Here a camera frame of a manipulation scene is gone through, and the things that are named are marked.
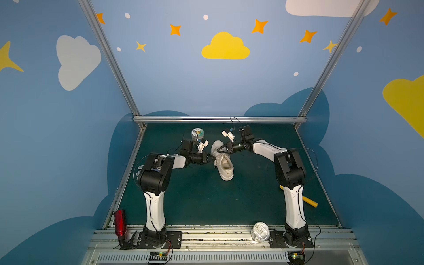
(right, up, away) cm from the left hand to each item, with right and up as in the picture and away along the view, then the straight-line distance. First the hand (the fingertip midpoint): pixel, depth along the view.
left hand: (215, 157), depth 96 cm
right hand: (+2, +5, -3) cm, 6 cm away
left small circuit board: (-26, -43, -23) cm, 55 cm away
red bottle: (-46, -30, -18) cm, 58 cm away
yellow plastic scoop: (+48, -21, -10) cm, 53 cm away
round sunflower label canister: (-10, +14, +11) cm, 21 cm away
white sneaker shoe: (+5, -3, -2) cm, 6 cm away
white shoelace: (+2, 0, -1) cm, 2 cm away
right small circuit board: (+36, -43, -23) cm, 61 cm away
